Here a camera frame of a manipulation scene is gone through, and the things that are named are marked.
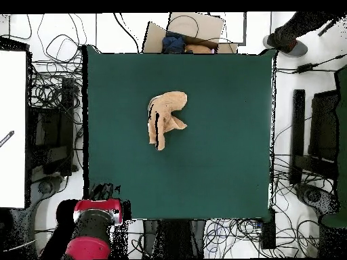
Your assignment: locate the person's shoe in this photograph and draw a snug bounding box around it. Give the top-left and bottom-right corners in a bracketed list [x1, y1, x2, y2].
[262, 34, 309, 58]

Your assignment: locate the tan terry towel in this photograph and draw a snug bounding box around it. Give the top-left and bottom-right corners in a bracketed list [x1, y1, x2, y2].
[147, 91, 188, 152]

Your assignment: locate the blue laundry item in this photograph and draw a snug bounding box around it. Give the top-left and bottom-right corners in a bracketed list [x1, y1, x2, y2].
[161, 31, 187, 54]

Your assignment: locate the black upright bar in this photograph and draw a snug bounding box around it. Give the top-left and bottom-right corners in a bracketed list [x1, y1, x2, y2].
[289, 89, 306, 186]

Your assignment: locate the black power strip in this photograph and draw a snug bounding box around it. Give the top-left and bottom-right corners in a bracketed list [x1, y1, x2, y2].
[260, 207, 277, 251]

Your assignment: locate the orange laundry item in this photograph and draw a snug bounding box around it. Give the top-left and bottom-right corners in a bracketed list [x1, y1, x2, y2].
[184, 43, 213, 54]

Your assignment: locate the brown cardboard box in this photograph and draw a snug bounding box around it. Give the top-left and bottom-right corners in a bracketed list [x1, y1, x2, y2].
[142, 12, 239, 54]

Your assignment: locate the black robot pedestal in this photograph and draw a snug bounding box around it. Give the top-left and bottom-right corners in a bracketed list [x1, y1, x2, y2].
[142, 219, 207, 259]

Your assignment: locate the dark green fabric cover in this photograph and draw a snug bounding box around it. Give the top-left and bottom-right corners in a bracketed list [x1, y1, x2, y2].
[320, 64, 347, 229]

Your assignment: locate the person's leg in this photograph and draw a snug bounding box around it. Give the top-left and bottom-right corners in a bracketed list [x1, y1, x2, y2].
[272, 11, 341, 52]

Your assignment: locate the dark green table cloth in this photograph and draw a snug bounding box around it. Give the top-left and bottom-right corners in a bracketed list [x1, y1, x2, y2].
[85, 45, 275, 220]

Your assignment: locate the black power adapter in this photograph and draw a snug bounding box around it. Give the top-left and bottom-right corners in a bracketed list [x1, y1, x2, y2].
[295, 63, 316, 74]

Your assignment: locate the black equipment stand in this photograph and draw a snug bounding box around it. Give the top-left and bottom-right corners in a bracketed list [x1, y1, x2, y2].
[26, 77, 80, 183]

